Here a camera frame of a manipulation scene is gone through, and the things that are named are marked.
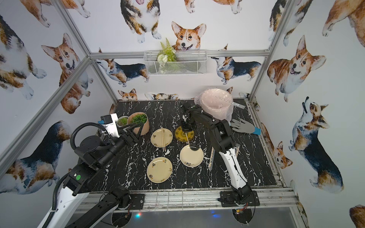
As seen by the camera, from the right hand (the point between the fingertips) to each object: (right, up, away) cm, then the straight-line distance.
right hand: (182, 130), depth 99 cm
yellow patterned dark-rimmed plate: (-1, -4, +1) cm, 4 cm away
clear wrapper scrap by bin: (+33, +17, -17) cm, 41 cm away
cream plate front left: (-13, -21, -15) cm, 29 cm away
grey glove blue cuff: (+43, +2, +4) cm, 43 cm away
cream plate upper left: (-18, -5, 0) cm, 19 cm away
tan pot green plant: (-30, +8, -5) cm, 31 cm away
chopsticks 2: (+4, -6, -4) cm, 8 cm away
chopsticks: (+19, -16, -9) cm, 27 cm away
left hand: (-15, +9, -39) cm, 43 cm away
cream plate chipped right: (+6, -16, -10) cm, 20 cm away
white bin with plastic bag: (+24, +19, -3) cm, 31 cm away
